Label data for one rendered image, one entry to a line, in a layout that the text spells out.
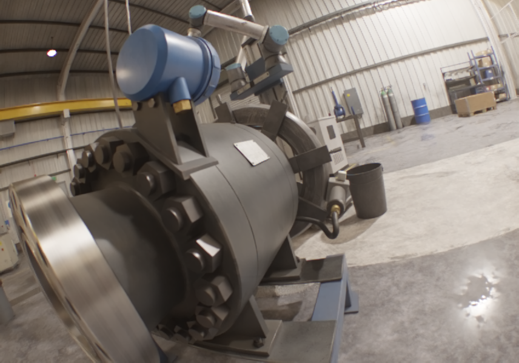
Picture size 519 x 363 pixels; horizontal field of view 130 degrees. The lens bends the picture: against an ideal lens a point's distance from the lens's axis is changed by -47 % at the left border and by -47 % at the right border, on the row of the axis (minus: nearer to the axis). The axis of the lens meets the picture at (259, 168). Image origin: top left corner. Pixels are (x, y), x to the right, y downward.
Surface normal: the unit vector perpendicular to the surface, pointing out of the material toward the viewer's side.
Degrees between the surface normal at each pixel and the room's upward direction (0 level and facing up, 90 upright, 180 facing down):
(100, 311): 86
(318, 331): 0
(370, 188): 93
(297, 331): 0
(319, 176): 90
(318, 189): 90
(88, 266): 73
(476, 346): 0
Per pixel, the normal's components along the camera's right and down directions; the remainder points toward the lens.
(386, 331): -0.29, -0.95
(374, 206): -0.18, 0.19
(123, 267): 0.84, -0.42
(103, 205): 0.34, -0.90
